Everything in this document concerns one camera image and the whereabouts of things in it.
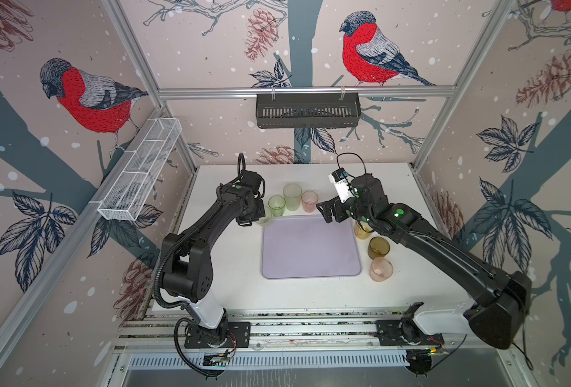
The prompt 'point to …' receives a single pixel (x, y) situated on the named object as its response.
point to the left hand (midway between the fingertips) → (256, 215)
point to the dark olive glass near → (378, 247)
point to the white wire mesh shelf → (139, 169)
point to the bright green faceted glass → (277, 203)
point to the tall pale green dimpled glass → (292, 193)
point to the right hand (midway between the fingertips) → (326, 201)
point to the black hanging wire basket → (303, 110)
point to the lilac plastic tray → (306, 247)
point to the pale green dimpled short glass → (266, 220)
